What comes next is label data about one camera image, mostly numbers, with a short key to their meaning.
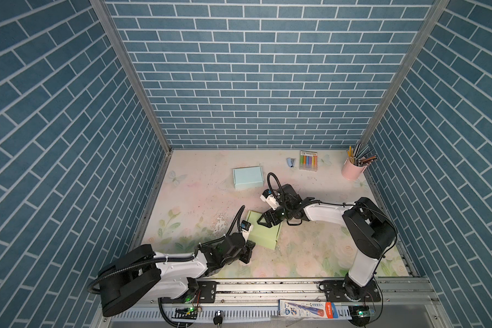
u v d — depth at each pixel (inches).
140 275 18.4
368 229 19.2
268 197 33.2
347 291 26.3
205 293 28.9
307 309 27.4
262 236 33.1
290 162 44.3
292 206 29.0
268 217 31.7
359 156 41.0
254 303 28.5
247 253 29.2
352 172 41.2
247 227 29.5
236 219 25.3
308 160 45.3
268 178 31.7
